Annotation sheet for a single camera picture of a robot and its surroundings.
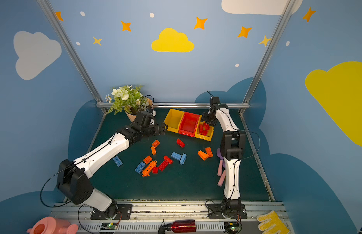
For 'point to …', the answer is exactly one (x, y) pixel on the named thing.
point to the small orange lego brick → (153, 150)
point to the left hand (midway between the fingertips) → (163, 127)
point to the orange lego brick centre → (148, 159)
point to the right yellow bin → (210, 132)
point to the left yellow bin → (173, 119)
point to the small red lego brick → (155, 170)
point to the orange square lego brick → (155, 143)
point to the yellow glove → (274, 220)
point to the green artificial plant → (129, 98)
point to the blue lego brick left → (140, 167)
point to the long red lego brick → (164, 164)
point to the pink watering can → (50, 225)
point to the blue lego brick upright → (182, 159)
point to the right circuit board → (232, 226)
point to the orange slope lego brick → (203, 155)
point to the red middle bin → (189, 124)
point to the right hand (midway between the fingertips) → (205, 120)
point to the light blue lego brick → (176, 156)
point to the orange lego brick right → (209, 151)
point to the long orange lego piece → (147, 171)
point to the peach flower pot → (132, 117)
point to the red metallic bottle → (178, 226)
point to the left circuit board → (109, 226)
